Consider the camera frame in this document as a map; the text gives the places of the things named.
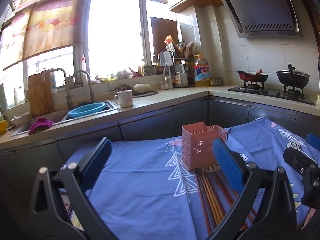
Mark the bundle of wooden chopsticks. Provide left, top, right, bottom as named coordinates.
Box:
left=194, top=167, right=258, bottom=235

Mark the steel kitchen sink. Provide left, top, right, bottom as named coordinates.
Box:
left=11, top=99, right=120, bottom=137

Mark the dark round mat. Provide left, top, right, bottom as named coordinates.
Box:
left=130, top=90, right=159, bottom=97

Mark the printed window blind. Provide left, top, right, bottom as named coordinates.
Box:
left=0, top=0, right=83, bottom=70

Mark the black wok with lid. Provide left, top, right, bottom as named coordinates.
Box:
left=276, top=64, right=310, bottom=85

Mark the brown board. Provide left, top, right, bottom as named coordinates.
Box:
left=150, top=17, right=179, bottom=55

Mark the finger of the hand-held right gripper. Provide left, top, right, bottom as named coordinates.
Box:
left=283, top=147, right=320, bottom=208
left=306, top=133, right=320, bottom=153

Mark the blue plastic basin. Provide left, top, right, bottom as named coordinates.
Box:
left=68, top=102, right=106, bottom=118

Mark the magenta dish cloth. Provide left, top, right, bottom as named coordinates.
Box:
left=28, top=117, right=55, bottom=135

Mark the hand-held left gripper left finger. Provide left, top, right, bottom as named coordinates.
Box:
left=28, top=137, right=118, bottom=240

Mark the black gas stove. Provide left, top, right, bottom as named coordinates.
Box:
left=227, top=81, right=315, bottom=105

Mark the grey range hood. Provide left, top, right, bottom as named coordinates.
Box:
left=214, top=0, right=303, bottom=38

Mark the metal spice rack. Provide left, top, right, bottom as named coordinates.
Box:
left=172, top=57, right=196, bottom=88

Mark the tall metal faucet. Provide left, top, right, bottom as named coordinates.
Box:
left=41, top=68, right=74, bottom=110
left=72, top=70, right=95, bottom=103

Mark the pink perforated utensil holder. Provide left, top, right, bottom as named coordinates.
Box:
left=181, top=122, right=228, bottom=172

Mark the steel cleaver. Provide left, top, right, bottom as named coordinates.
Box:
left=159, top=51, right=171, bottom=78

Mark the blue printed tablecloth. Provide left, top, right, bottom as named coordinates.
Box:
left=57, top=117, right=320, bottom=240

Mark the glass jar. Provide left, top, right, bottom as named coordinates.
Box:
left=161, top=74, right=173, bottom=90

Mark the yellow cooking oil bottle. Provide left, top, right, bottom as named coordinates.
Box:
left=194, top=54, right=210, bottom=87

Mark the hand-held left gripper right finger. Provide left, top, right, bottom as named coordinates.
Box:
left=207, top=137, right=298, bottom=240

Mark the white bowl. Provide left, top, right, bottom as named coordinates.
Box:
left=10, top=112, right=32, bottom=127

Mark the red frying pan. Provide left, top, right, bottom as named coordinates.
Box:
left=237, top=69, right=268, bottom=82

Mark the pale round cabbage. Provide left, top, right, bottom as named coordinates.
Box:
left=133, top=83, right=152, bottom=94

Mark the orange snack bag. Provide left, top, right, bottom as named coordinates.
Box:
left=164, top=35, right=177, bottom=53

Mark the white enamel mug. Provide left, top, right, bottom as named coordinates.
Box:
left=114, top=90, right=134, bottom=108

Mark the wooden cutting board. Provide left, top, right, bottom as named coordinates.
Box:
left=28, top=74, right=55, bottom=118

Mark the white plastic jug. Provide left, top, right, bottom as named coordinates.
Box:
left=174, top=62, right=185, bottom=87

